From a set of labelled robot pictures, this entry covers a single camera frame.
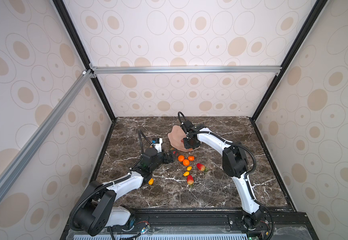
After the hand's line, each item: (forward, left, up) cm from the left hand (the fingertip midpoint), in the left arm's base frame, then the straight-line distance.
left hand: (175, 148), depth 83 cm
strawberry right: (-4, -16, -15) cm, 22 cm away
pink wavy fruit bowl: (+18, 0, -14) cm, 23 cm away
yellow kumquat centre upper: (-5, -9, -15) cm, 18 cm away
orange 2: (-1, -7, -14) cm, 16 cm away
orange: (+1, -10, -14) cm, 17 cm away
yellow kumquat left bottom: (-14, +14, -14) cm, 24 cm away
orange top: (+1, -4, -13) cm, 14 cm away
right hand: (+10, -9, -13) cm, 19 cm away
